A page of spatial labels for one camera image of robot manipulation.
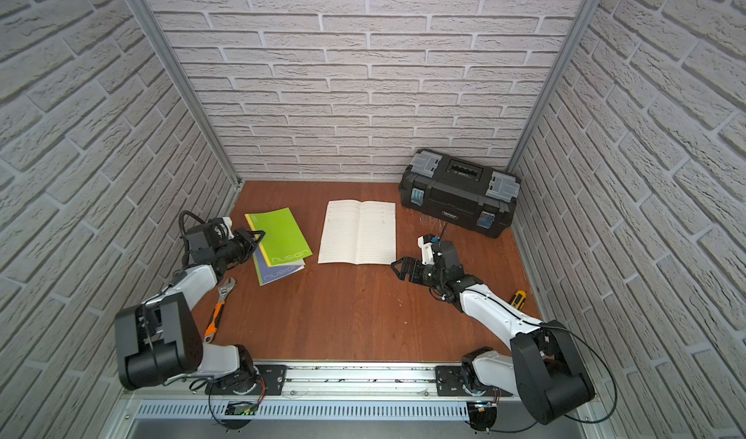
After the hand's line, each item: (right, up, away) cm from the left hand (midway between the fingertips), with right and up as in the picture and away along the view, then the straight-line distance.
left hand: (266, 226), depth 88 cm
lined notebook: (+27, -4, +15) cm, 31 cm away
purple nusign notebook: (-2, -16, +4) cm, 16 cm away
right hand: (+43, -13, -2) cm, 45 cm away
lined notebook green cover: (+3, -6, +5) cm, 8 cm away
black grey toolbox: (+64, +10, +7) cm, 65 cm away
